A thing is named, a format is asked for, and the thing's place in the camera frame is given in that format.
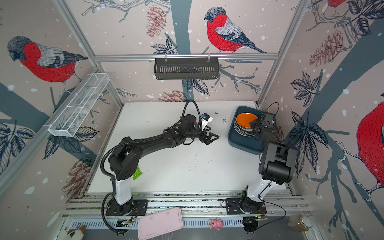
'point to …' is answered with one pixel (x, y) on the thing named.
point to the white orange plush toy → (77, 234)
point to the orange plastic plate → (244, 119)
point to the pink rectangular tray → (160, 223)
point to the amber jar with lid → (299, 222)
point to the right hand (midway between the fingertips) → (254, 123)
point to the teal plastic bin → (253, 144)
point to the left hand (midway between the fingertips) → (215, 133)
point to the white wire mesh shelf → (74, 112)
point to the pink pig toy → (216, 223)
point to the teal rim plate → (243, 131)
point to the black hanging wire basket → (186, 68)
